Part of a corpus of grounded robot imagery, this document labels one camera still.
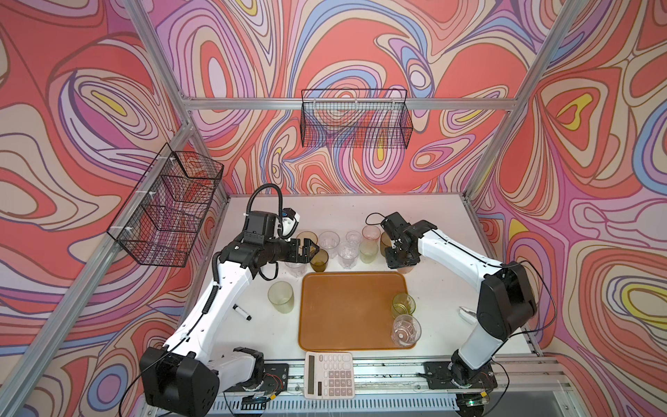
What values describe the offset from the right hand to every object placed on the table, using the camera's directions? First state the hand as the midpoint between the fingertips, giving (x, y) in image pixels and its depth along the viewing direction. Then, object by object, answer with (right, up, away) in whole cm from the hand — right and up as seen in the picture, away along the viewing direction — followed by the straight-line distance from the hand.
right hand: (399, 267), depth 88 cm
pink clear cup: (-8, +11, +14) cm, 19 cm away
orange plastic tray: (-16, -16, +1) cm, 22 cm away
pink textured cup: (+4, -2, +6) cm, 7 cm away
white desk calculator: (-24, -28, -16) cm, 40 cm away
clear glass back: (-25, +8, +13) cm, 29 cm away
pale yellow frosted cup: (-40, -10, -2) cm, 41 cm away
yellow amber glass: (-33, +11, +8) cm, 36 cm away
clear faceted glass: (+1, -19, -6) cm, 20 cm away
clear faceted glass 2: (-17, +3, +10) cm, 20 cm away
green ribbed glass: (+1, -12, -2) cm, 12 cm away
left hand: (-30, +8, -11) cm, 33 cm away
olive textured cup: (-28, +1, +8) cm, 29 cm away
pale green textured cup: (-9, +4, +11) cm, 15 cm away
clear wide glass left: (-36, -2, +5) cm, 37 cm away
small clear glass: (-15, +9, +13) cm, 22 cm away
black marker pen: (-53, -14, -2) cm, 55 cm away
